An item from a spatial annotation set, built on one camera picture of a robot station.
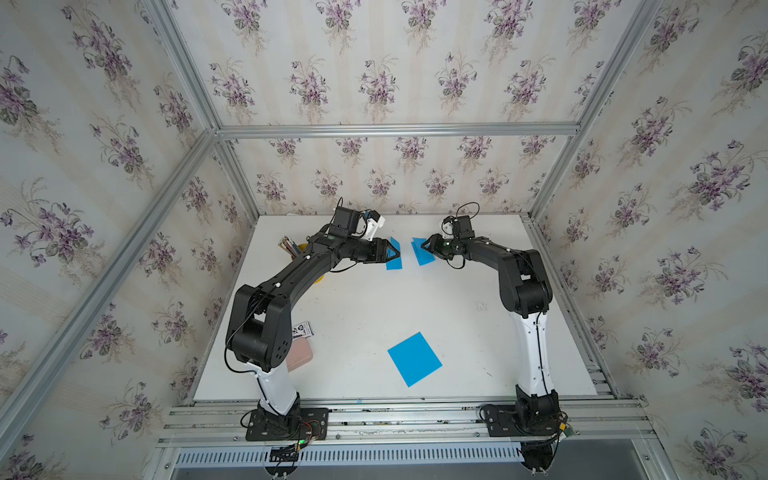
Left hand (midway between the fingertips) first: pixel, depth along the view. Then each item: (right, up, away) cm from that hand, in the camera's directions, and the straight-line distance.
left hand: (395, 255), depth 85 cm
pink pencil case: (-28, -29, +1) cm, 40 cm away
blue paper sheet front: (+6, -30, 0) cm, 31 cm away
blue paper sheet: (+1, -4, +20) cm, 20 cm away
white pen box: (-28, -23, +4) cm, 36 cm away
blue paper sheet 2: (+11, -1, +20) cm, 23 cm away
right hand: (+13, +2, +24) cm, 28 cm away
